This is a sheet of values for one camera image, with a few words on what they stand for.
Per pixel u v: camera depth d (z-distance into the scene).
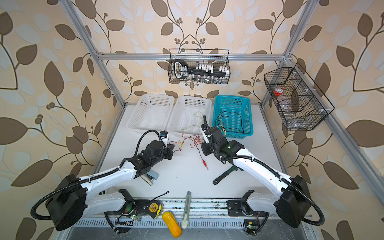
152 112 1.16
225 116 1.15
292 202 0.39
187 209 0.74
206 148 0.69
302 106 0.73
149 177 0.83
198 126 1.06
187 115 1.15
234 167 0.87
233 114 1.15
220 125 1.08
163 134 0.73
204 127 0.69
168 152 0.74
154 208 0.72
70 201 0.41
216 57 0.91
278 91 0.81
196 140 0.84
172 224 0.67
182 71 0.85
